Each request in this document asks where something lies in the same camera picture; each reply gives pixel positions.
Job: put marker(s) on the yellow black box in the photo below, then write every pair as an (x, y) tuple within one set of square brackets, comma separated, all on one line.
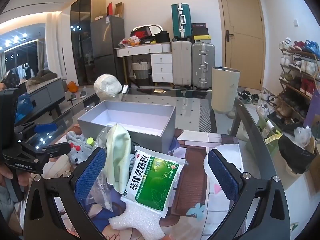
[(202, 39)]

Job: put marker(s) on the wooden door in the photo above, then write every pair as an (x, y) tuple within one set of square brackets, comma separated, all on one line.
[(240, 37)]

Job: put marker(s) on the green white medicine packet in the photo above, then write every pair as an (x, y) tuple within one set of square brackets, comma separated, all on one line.
[(152, 180)]

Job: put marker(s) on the small white device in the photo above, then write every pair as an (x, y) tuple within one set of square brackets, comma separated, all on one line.
[(125, 89)]

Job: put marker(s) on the cartoon printed mat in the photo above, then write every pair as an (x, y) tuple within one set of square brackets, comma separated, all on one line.
[(197, 212)]

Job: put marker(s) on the white light switch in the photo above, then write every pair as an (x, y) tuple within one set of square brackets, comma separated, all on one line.
[(295, 23)]

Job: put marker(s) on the black trash bag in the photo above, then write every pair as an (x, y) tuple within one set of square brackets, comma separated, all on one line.
[(296, 155)]

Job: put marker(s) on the clear plastic bag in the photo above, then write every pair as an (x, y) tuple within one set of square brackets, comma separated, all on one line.
[(100, 190)]

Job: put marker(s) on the silver suitcase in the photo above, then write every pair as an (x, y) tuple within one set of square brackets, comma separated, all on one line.
[(203, 66)]

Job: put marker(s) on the white plastic bag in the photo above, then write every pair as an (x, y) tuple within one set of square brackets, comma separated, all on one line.
[(302, 136)]

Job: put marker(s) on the rows of assorted shoes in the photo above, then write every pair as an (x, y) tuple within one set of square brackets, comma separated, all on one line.
[(303, 63)]

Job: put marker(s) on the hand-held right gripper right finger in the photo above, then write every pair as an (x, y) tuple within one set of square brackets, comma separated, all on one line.
[(222, 177)]

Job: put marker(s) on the purple bag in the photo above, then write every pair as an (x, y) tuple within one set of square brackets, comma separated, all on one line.
[(312, 115)]

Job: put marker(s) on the bag of fruit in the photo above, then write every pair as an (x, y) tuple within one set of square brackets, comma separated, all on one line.
[(128, 42)]

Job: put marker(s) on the grey refrigerator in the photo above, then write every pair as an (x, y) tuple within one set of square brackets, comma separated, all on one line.
[(107, 47)]

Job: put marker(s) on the teal suitcase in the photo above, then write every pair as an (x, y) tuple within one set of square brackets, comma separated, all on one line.
[(181, 21)]

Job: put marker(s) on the dark glass cabinet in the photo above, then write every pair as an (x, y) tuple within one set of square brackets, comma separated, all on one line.
[(81, 40)]

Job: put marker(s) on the woven basket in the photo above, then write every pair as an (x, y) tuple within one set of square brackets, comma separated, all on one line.
[(141, 72)]

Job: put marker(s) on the scattered group of sneakers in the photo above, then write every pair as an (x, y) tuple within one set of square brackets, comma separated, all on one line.
[(250, 97)]

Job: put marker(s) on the orange bag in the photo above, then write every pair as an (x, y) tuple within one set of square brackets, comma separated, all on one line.
[(72, 87)]

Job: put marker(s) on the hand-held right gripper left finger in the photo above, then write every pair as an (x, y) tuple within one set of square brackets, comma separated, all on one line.
[(91, 172)]

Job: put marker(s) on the pale yellow cloth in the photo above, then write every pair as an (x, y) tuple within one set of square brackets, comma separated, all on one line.
[(117, 150)]

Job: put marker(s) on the black white patterned rug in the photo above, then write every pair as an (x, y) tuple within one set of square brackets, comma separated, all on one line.
[(205, 117)]

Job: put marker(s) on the green paper bag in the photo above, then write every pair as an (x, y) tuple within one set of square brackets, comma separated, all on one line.
[(270, 137)]

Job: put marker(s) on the lime green soft piece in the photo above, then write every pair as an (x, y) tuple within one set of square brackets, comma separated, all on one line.
[(90, 141)]

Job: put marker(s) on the grey sock with red dots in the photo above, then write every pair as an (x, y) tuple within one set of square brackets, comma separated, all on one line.
[(77, 150)]

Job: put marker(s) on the person's left hand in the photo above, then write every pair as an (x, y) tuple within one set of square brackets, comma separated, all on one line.
[(4, 177)]

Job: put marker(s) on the beige suitcase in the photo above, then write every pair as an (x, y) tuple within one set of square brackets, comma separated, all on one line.
[(181, 63)]

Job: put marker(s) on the white desk with drawers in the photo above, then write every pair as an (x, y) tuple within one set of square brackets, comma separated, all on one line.
[(160, 62)]

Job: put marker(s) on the wooden shoe rack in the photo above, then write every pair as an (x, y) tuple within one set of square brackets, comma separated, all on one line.
[(295, 90)]

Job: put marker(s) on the white bundle in plastic bag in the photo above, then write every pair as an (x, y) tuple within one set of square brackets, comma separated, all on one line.
[(107, 86)]

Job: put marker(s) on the pair of grey slippers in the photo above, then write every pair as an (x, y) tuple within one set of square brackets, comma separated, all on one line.
[(80, 93)]

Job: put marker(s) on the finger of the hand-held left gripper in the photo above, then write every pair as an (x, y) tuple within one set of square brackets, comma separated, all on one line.
[(45, 128), (57, 148)]

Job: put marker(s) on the white foam piece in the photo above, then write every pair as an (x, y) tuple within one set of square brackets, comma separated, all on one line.
[(135, 222)]

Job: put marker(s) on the beige cylindrical bin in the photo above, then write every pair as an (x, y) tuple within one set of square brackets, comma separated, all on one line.
[(223, 90)]

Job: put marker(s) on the black red shoe box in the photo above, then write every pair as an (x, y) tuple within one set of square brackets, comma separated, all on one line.
[(141, 33)]

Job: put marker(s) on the grey low cabinet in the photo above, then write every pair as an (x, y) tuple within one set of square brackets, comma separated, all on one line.
[(45, 97)]

